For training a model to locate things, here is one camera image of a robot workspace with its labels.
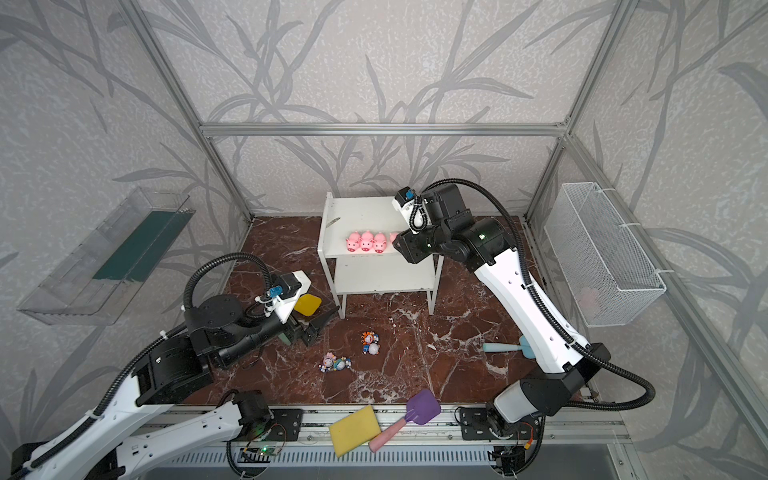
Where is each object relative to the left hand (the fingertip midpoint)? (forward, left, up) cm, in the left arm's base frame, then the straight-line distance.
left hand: (327, 283), depth 59 cm
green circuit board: (-26, +17, -36) cm, 47 cm away
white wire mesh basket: (+3, -58, 0) cm, 58 cm away
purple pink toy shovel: (-16, -21, -35) cm, 43 cm away
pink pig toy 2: (+12, -7, -1) cm, 13 cm away
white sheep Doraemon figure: (-2, -7, -34) cm, 35 cm away
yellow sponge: (-21, -4, -35) cm, 41 cm away
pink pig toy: (+11, -4, -1) cm, 12 cm away
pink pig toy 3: (+11, -10, -1) cm, 15 cm away
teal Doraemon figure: (-6, +2, -35) cm, 35 cm away
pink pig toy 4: (+13, -13, -1) cm, 18 cm away
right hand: (+15, -15, -1) cm, 22 cm away
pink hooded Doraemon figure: (-5, +5, -35) cm, 35 cm away
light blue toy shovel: (0, -51, -35) cm, 62 cm away
